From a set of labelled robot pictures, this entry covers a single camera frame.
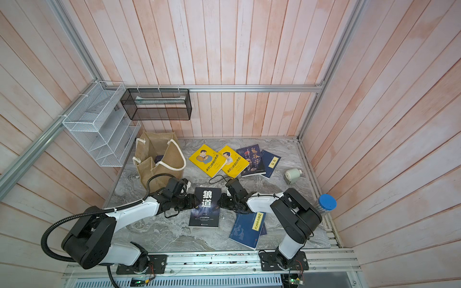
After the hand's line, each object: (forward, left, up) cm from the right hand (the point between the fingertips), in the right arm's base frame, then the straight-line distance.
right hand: (218, 202), depth 91 cm
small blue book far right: (+27, -31, 0) cm, 41 cm away
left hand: (-3, +11, +2) cm, 11 cm away
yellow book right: (+23, -9, +2) cm, 25 cm away
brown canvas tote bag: (+26, +36, +8) cm, 46 cm away
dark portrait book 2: (+13, +28, +21) cm, 37 cm away
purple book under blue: (-14, -22, 0) cm, 26 cm away
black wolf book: (-7, +5, +1) cm, 8 cm away
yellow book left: (+27, +8, +2) cm, 28 cm away
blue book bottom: (-13, -14, +1) cm, 19 cm away
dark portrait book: (+30, -19, +2) cm, 36 cm away
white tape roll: (+13, -40, +6) cm, 42 cm away
